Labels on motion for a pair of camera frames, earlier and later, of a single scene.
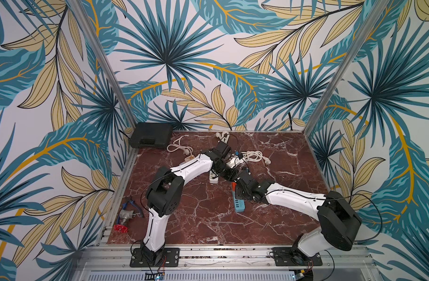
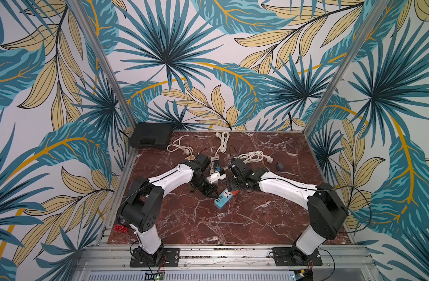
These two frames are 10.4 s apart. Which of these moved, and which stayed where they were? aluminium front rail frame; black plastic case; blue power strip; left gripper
Moved: blue power strip; left gripper
Stayed: aluminium front rail frame; black plastic case
